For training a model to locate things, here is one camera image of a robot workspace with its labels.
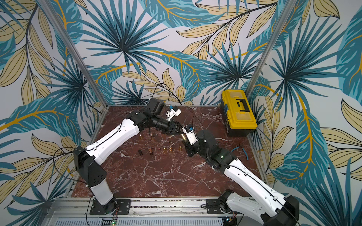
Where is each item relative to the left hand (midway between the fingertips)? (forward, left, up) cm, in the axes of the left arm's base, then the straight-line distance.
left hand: (183, 135), depth 69 cm
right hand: (+1, -1, -5) cm, 6 cm away
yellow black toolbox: (+23, -37, -12) cm, 45 cm away
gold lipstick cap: (+7, +1, -26) cm, 27 cm away
